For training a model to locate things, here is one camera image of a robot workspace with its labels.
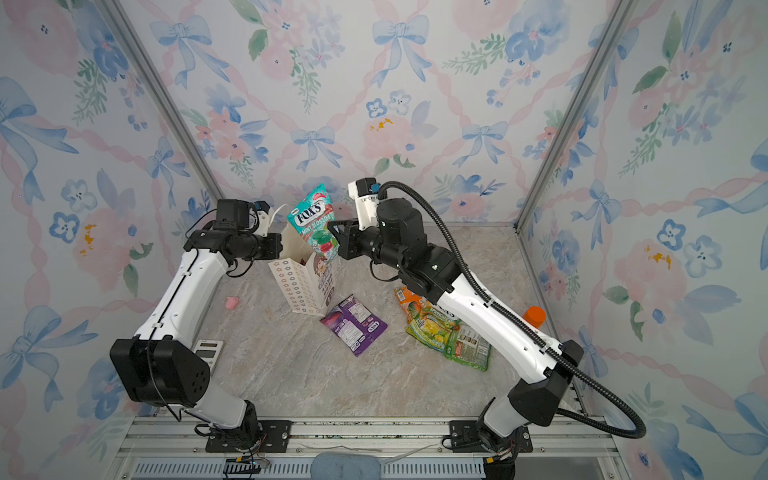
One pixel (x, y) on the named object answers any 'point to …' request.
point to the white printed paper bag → (305, 279)
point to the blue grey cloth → (344, 465)
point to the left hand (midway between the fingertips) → (283, 244)
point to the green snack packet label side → (468, 347)
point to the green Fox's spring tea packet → (436, 328)
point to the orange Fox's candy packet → (405, 296)
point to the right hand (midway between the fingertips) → (332, 224)
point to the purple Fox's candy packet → (356, 326)
